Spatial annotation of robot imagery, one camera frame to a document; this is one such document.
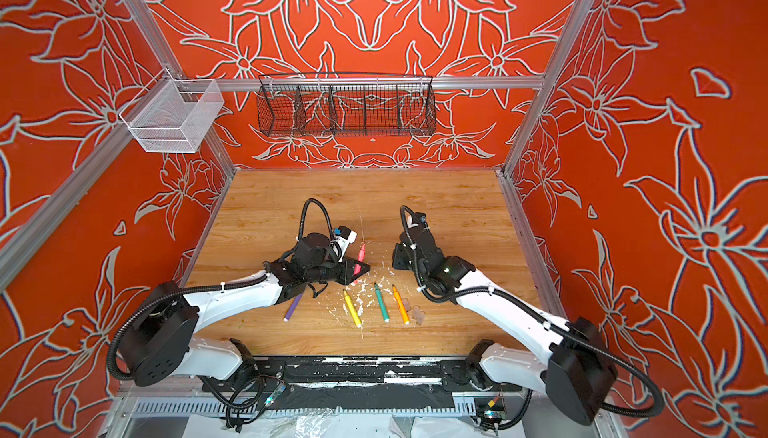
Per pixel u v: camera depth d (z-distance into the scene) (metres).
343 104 1.00
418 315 0.82
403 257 0.71
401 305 0.83
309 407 0.70
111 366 0.40
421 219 0.70
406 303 0.85
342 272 0.73
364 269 0.79
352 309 0.83
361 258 0.79
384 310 0.83
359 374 0.74
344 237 0.75
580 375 0.39
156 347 0.42
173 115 0.92
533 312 0.44
